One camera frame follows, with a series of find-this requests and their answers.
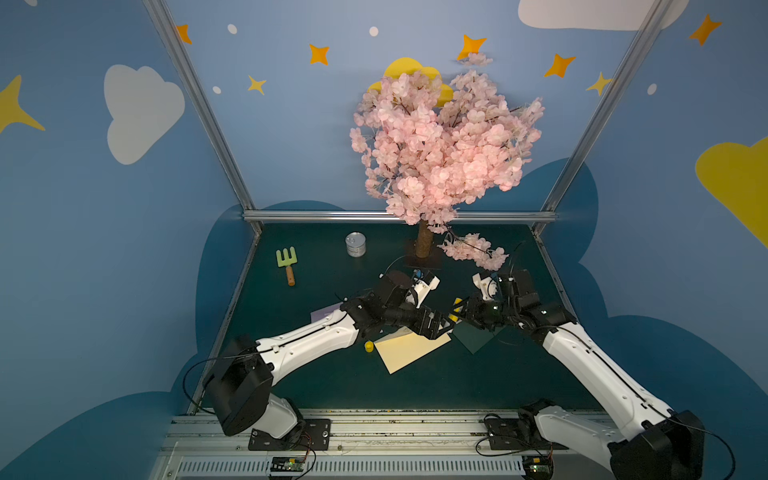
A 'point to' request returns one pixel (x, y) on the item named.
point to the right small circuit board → (538, 467)
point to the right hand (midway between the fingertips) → (455, 308)
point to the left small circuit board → (287, 464)
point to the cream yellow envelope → (403, 346)
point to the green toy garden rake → (288, 261)
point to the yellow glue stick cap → (369, 346)
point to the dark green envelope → (472, 337)
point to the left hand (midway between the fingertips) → (444, 314)
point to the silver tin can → (356, 244)
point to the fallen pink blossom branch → (475, 248)
